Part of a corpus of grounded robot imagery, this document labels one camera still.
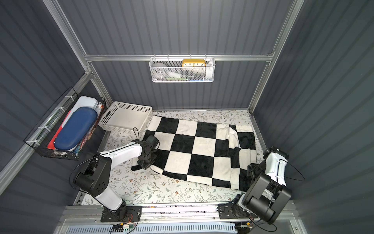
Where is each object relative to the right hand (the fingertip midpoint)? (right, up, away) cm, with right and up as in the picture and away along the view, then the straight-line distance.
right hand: (253, 178), depth 78 cm
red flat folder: (-97, +20, -14) cm, 100 cm away
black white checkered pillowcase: (-17, +10, +16) cm, 25 cm away
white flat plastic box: (-93, +42, 0) cm, 102 cm away
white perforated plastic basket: (-85, +34, +36) cm, 98 cm away
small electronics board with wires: (-69, -21, -7) cm, 72 cm away
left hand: (-58, +5, +12) cm, 59 cm away
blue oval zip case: (-86, +31, -11) cm, 92 cm away
